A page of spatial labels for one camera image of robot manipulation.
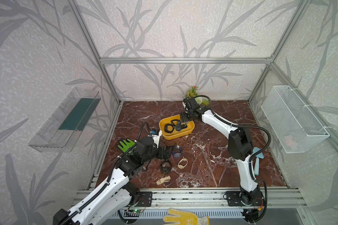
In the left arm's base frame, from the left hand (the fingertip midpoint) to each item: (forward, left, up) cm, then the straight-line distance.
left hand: (167, 146), depth 75 cm
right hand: (+26, -10, -6) cm, 29 cm away
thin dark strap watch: (+22, -7, -16) cm, 28 cm away
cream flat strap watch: (-12, +1, -16) cm, 21 cm away
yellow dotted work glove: (-30, -5, -16) cm, 34 cm away
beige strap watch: (-6, -8, -15) cm, 18 cm away
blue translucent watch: (+5, -5, -18) cm, 19 cm away
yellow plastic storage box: (+15, -4, -12) cm, 19 cm away
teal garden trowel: (+6, -58, -17) cm, 61 cm away
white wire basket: (0, -59, +18) cm, 62 cm away
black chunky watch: (-5, +1, -18) cm, 19 cm away
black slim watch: (+27, -6, -14) cm, 31 cm away
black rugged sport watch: (+21, +3, -14) cm, 25 cm away
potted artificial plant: (+44, -17, 0) cm, 47 cm away
